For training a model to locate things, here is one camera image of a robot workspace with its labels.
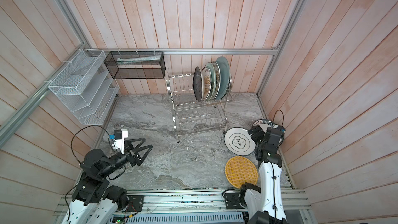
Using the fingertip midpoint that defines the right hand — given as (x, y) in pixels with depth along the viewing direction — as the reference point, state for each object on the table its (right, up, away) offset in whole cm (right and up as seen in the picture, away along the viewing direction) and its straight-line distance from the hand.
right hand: (257, 131), depth 81 cm
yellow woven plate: (-9, -22, +3) cm, 24 cm away
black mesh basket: (-75, +43, +25) cm, 90 cm away
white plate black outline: (-6, -9, +14) cm, 18 cm away
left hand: (-53, -4, -16) cm, 56 cm away
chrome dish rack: (-37, +7, +28) cm, 47 cm away
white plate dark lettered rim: (+14, +1, +21) cm, 26 cm away
